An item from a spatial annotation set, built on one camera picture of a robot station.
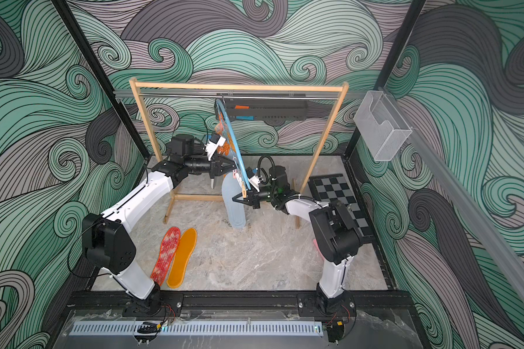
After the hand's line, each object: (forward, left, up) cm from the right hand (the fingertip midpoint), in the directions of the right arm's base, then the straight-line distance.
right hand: (235, 198), depth 82 cm
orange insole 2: (+15, +3, +12) cm, 20 cm away
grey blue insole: (0, +1, +6) cm, 6 cm away
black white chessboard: (+15, -46, -15) cm, 51 cm away
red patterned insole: (-14, +28, -16) cm, 35 cm away
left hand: (+6, -1, +14) cm, 15 cm away
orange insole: (-23, +22, -16) cm, 35 cm away
